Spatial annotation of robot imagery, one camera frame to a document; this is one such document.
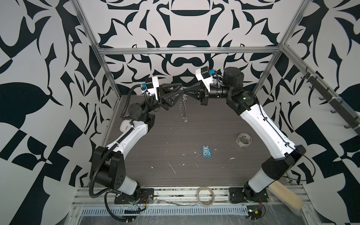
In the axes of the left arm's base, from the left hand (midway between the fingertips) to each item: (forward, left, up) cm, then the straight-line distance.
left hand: (183, 85), depth 54 cm
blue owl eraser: (-6, -16, -49) cm, 52 cm away
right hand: (0, -1, -3) cm, 3 cm away
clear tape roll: (-31, -15, -49) cm, 59 cm away
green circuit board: (-37, -35, -51) cm, 72 cm away
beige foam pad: (-31, -53, -48) cm, 78 cm away
